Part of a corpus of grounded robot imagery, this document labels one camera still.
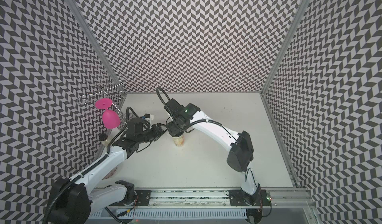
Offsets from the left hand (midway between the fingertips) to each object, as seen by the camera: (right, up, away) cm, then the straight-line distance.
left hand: (168, 130), depth 81 cm
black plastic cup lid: (+6, +1, -12) cm, 13 cm away
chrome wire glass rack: (-49, +27, +21) cm, 59 cm away
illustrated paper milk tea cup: (+6, -6, +1) cm, 8 cm away
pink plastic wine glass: (-30, +6, -3) cm, 31 cm away
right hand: (+5, 0, -2) cm, 6 cm away
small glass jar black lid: (-36, -3, -1) cm, 36 cm away
